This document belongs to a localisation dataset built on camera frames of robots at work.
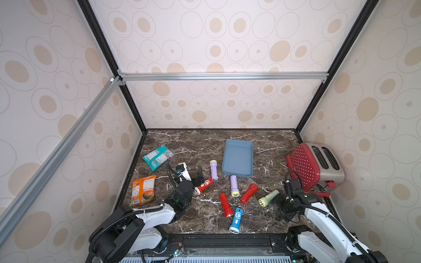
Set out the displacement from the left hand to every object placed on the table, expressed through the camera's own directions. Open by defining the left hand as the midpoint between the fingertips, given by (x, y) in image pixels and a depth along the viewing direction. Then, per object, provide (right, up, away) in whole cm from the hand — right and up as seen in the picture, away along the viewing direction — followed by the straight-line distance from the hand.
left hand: (198, 167), depth 83 cm
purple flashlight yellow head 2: (+19, -13, +4) cm, 23 cm away
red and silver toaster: (+58, +2, -4) cm, 58 cm away
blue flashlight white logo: (+19, -25, -6) cm, 32 cm away
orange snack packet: (-30, -13, +4) cm, 33 cm away
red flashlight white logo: (-1, -12, +3) cm, 13 cm away
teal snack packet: (-27, +4, +19) cm, 33 cm away
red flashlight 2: (+15, -22, -2) cm, 26 cm away
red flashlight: (+28, -13, +4) cm, 31 cm away
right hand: (+41, -20, 0) cm, 45 cm away
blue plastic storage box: (+23, +3, +23) cm, 33 cm away
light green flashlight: (+33, -17, 0) cm, 38 cm away
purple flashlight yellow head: (+8, -2, +14) cm, 16 cm away
